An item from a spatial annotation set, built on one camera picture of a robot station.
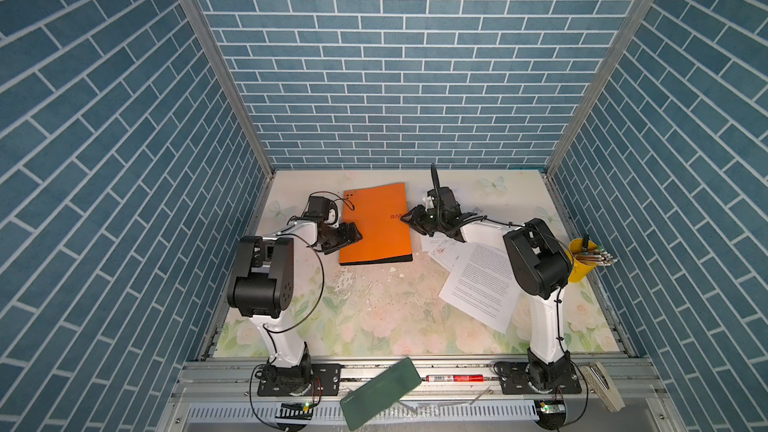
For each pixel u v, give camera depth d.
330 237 0.84
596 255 0.80
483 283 0.91
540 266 0.55
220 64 0.88
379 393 0.72
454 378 0.74
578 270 0.85
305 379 0.66
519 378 0.74
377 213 1.03
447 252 0.97
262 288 0.49
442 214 0.80
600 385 0.72
